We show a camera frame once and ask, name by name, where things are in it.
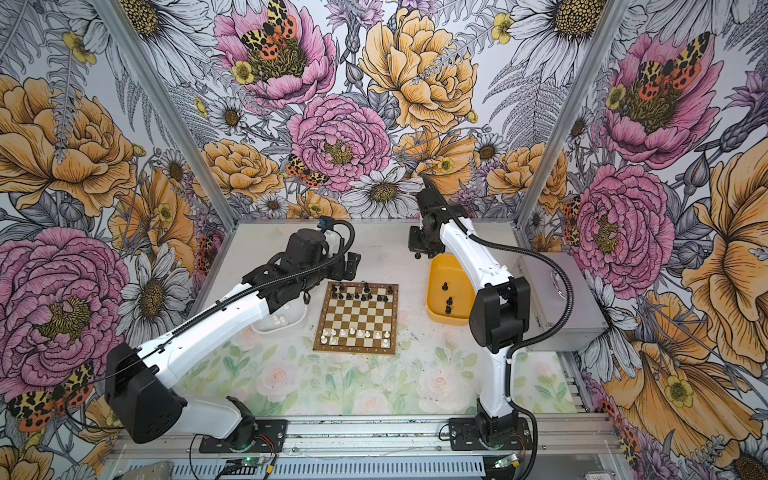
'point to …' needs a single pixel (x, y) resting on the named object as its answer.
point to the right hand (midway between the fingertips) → (417, 255)
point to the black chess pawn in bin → (449, 301)
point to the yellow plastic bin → (449, 291)
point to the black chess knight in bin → (448, 309)
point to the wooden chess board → (358, 317)
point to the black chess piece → (445, 286)
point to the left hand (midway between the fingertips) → (342, 263)
